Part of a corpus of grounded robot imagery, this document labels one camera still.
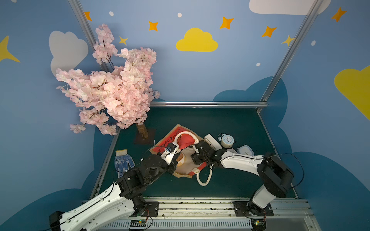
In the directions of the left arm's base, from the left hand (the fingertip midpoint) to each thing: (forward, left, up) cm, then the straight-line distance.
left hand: (178, 150), depth 68 cm
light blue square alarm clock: (+14, -43, -23) cm, 51 cm away
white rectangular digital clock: (+17, -21, -19) cm, 33 cm away
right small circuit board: (-27, -42, -28) cm, 57 cm away
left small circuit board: (-27, +20, -28) cm, 44 cm away
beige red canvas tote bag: (+7, -3, -1) cm, 8 cm away
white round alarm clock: (+20, -32, -22) cm, 44 cm away
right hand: (+11, -11, -20) cm, 25 cm away
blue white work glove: (+5, +38, -24) cm, 45 cm away
